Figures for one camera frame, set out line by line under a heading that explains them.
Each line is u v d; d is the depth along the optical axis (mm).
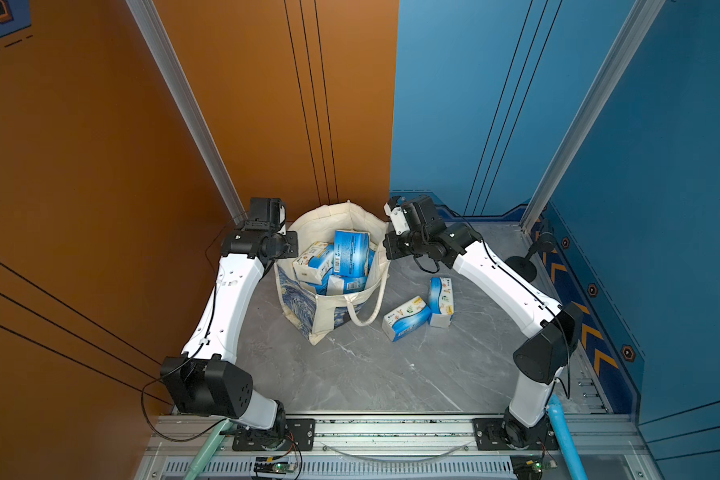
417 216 597
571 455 687
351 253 831
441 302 875
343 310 710
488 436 725
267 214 587
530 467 695
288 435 725
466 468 696
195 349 413
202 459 695
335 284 842
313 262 828
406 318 849
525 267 1029
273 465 707
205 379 398
